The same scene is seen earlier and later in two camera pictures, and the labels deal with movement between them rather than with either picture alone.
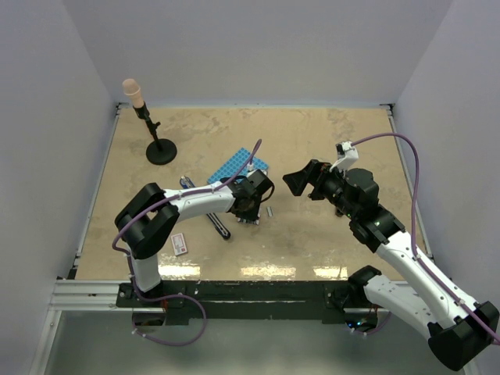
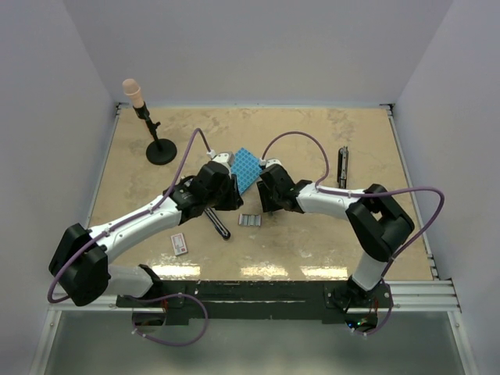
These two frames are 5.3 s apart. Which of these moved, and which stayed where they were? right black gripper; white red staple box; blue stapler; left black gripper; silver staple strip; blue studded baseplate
Moved: left black gripper; right black gripper
Stayed: blue stapler; white red staple box; blue studded baseplate; silver staple strip
